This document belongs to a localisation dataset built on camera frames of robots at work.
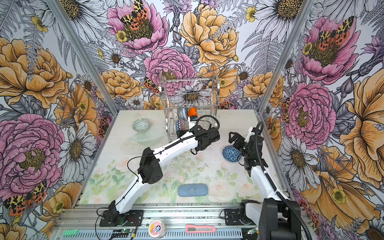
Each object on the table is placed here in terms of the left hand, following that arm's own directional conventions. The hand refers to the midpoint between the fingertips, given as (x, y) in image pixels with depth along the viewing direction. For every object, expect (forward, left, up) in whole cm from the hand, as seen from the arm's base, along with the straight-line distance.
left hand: (184, 133), depth 86 cm
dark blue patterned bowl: (-4, -29, -16) cm, 34 cm away
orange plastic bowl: (+22, -5, -4) cm, 23 cm away
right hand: (-4, -28, -2) cm, 28 cm away
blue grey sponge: (-26, -6, -14) cm, 31 cm away
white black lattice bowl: (+20, +7, -4) cm, 22 cm away
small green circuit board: (-43, +28, -18) cm, 54 cm away
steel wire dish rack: (+39, -2, -11) cm, 41 cm away
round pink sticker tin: (-44, +10, -7) cm, 46 cm away
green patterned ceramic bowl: (+21, +33, -17) cm, 43 cm away
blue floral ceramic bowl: (+20, +2, -4) cm, 20 cm away
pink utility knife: (-43, -4, -16) cm, 46 cm away
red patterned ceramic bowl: (+10, +3, -4) cm, 12 cm away
